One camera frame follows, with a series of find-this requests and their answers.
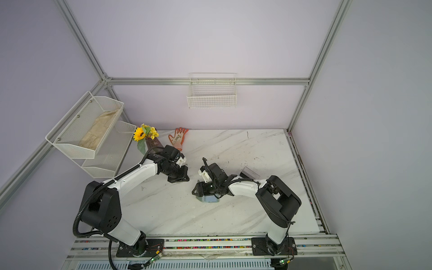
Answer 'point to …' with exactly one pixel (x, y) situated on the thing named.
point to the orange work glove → (176, 140)
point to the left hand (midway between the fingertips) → (188, 181)
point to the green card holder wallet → (208, 198)
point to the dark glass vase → (152, 143)
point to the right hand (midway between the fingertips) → (193, 195)
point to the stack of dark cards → (243, 175)
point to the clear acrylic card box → (248, 172)
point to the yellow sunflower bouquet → (142, 133)
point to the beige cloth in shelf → (92, 139)
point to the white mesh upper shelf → (80, 131)
